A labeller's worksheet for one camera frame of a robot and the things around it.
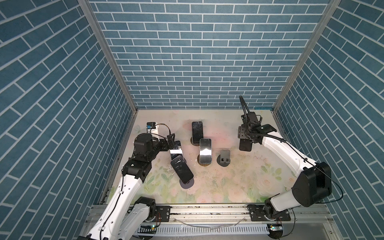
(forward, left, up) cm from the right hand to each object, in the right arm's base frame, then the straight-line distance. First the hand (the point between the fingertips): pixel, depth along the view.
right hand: (244, 130), depth 87 cm
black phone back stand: (+2, +28, -8) cm, 29 cm away
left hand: (-12, +42, +8) cm, 44 cm away
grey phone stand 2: (-29, +31, -16) cm, 45 cm away
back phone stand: (-3, +29, -14) cm, 32 cm away
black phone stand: (-25, +33, -8) cm, 42 cm away
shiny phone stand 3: (-13, +39, -7) cm, 41 cm away
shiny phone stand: (-15, +22, -11) cm, 29 cm away
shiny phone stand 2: (-8, -1, -3) cm, 8 cm away
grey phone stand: (-13, +11, -12) cm, 21 cm away
